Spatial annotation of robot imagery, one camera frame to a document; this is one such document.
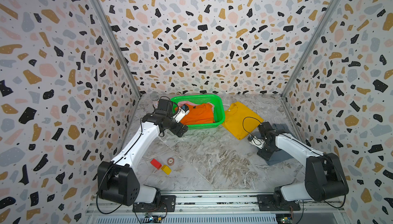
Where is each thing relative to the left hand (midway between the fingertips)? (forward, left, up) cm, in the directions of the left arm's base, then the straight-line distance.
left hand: (181, 122), depth 84 cm
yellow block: (-19, +8, -17) cm, 27 cm away
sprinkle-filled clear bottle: (+10, +13, +11) cm, 20 cm away
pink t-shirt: (+26, +4, -13) cm, 29 cm away
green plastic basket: (+26, -21, -12) cm, 36 cm away
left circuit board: (-41, +12, -18) cm, 46 cm away
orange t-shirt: (+18, -11, -14) cm, 26 cm away
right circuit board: (-42, -50, -19) cm, 68 cm away
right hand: (-10, -50, -15) cm, 53 cm away
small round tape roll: (-15, +7, -17) cm, 24 cm away
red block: (-16, +14, -17) cm, 27 cm away
